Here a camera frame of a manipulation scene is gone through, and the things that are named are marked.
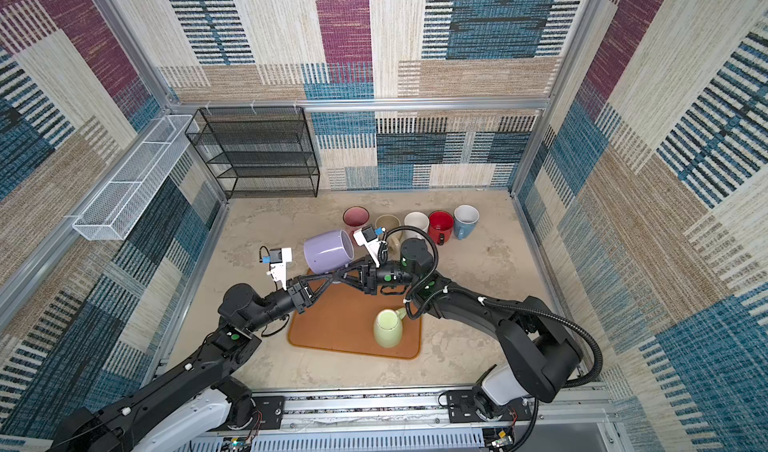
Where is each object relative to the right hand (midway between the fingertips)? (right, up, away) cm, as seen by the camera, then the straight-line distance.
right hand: (335, 281), depth 69 cm
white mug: (+22, +14, +31) cm, 40 cm away
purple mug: (-1, +7, -4) cm, 8 cm away
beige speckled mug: (+12, +13, +33) cm, 37 cm away
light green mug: (+12, -13, +7) cm, 19 cm away
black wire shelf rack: (-35, +39, +41) cm, 67 cm away
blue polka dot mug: (+37, +14, +31) cm, 50 cm away
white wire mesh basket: (-52, +19, +4) cm, 55 cm away
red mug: (+30, +12, +35) cm, 47 cm away
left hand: (0, +1, -1) cm, 2 cm away
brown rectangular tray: (-1, -16, +19) cm, 25 cm away
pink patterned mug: (+1, +15, +33) cm, 36 cm away
